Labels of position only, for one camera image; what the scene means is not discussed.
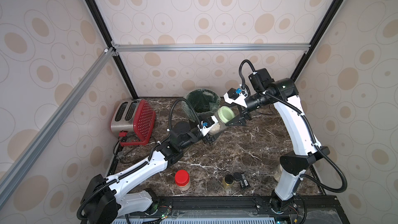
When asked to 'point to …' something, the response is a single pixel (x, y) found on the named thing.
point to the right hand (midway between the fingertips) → (230, 111)
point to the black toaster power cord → (115, 143)
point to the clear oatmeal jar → (220, 126)
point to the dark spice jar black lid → (237, 178)
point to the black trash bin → (204, 101)
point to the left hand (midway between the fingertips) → (221, 121)
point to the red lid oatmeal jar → (182, 180)
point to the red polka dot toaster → (133, 118)
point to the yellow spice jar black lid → (228, 181)
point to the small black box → (244, 182)
